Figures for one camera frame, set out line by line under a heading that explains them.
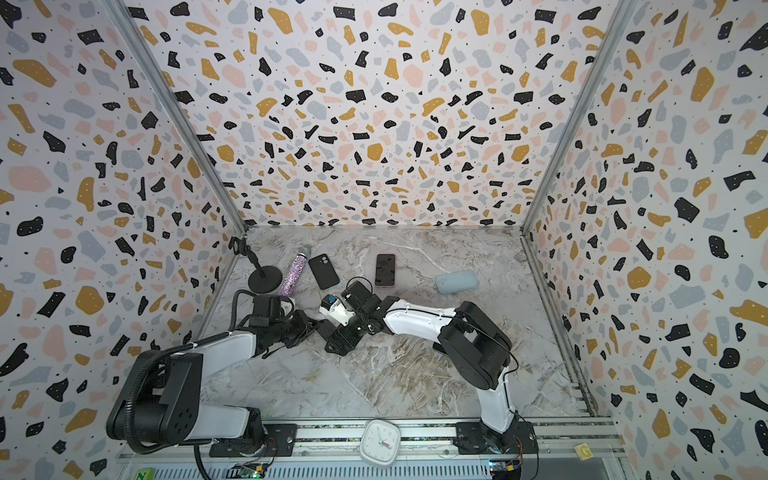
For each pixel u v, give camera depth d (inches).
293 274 40.6
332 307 30.6
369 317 27.2
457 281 42.0
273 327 29.4
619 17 28.3
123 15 27.2
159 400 16.8
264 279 40.8
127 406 14.8
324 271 42.9
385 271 41.8
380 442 28.1
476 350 19.4
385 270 42.1
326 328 38.4
